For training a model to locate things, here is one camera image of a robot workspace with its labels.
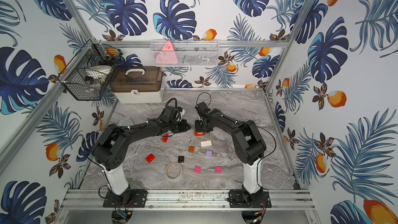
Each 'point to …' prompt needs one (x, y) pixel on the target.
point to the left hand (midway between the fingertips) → (191, 124)
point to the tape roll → (173, 170)
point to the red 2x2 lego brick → (150, 158)
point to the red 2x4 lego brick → (199, 134)
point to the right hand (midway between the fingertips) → (200, 129)
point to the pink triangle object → (167, 55)
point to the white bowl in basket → (96, 70)
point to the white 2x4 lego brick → (205, 143)
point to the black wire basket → (86, 76)
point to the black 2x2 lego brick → (181, 159)
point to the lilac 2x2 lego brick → (209, 153)
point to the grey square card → (127, 122)
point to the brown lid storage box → (136, 84)
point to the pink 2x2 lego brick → (197, 169)
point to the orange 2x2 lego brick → (191, 149)
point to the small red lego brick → (165, 139)
